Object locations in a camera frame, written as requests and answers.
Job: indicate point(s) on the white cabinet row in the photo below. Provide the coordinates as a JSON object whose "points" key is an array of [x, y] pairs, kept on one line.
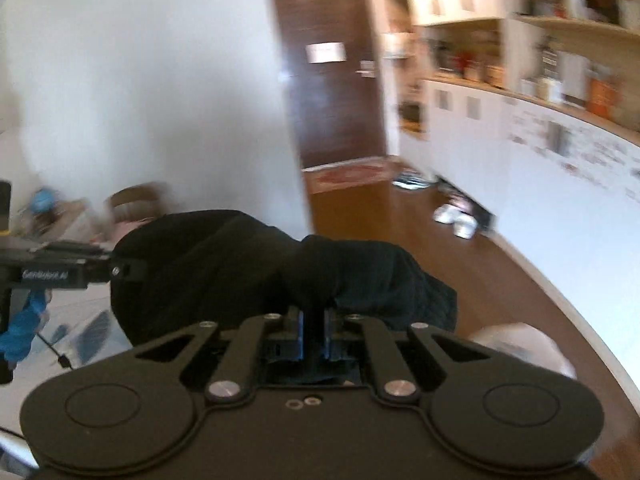
{"points": [[564, 193]]}

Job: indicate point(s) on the red doormat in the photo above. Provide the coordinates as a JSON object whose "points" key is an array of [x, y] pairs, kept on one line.
{"points": [[329, 178]]}

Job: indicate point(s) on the dark brown door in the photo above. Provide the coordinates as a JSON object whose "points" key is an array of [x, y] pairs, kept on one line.
{"points": [[331, 76]]}

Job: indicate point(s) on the black pants with white lettering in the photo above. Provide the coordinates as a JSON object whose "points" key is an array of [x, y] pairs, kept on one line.
{"points": [[225, 266]]}

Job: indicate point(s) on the blue grey sneaker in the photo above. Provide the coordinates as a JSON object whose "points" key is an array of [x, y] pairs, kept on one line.
{"points": [[410, 180]]}

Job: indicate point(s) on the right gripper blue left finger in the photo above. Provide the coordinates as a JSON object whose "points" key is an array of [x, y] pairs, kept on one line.
{"points": [[284, 337]]}

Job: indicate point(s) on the wooden wall shelf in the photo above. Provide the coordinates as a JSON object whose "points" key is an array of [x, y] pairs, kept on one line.
{"points": [[581, 56]]}

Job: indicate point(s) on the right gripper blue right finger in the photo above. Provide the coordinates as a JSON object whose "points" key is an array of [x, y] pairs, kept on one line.
{"points": [[336, 337]]}

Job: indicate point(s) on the wooden chair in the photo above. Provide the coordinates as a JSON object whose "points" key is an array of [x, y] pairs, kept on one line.
{"points": [[145, 201]]}

